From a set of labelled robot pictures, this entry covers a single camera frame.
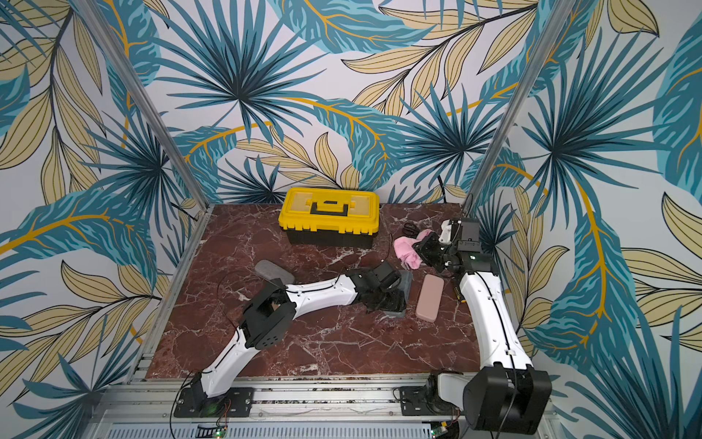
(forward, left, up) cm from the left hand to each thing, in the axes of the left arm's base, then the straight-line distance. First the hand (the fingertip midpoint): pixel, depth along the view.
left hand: (397, 309), depth 88 cm
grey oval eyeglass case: (+12, +42, +1) cm, 44 cm away
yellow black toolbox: (+28, +24, +13) cm, 39 cm away
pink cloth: (+9, -1, +20) cm, 21 cm away
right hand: (+11, -3, +21) cm, 24 cm away
